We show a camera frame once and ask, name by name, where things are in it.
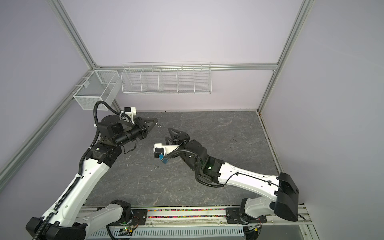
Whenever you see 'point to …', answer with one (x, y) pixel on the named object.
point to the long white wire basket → (167, 78)
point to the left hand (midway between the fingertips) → (158, 122)
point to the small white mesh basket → (99, 85)
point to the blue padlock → (165, 160)
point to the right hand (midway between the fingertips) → (172, 131)
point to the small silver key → (156, 167)
